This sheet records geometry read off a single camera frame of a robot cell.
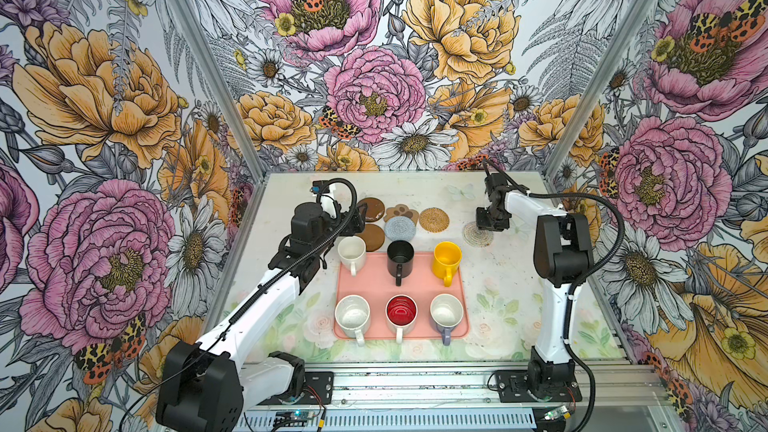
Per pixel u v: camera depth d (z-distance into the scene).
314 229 0.61
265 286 0.52
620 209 0.89
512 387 0.74
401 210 1.11
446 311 0.86
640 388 0.77
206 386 0.40
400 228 1.05
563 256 0.58
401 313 0.85
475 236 1.02
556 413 0.72
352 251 0.92
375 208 1.12
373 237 1.01
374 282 0.92
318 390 0.73
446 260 0.95
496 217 0.90
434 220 1.08
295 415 0.71
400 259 0.92
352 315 0.85
